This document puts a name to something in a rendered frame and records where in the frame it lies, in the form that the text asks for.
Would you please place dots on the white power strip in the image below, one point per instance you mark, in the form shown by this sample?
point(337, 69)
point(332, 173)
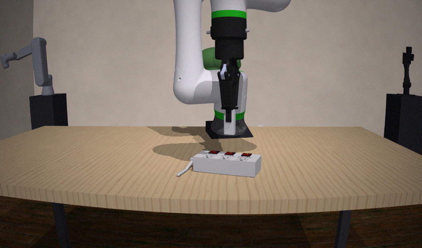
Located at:
point(229, 163)

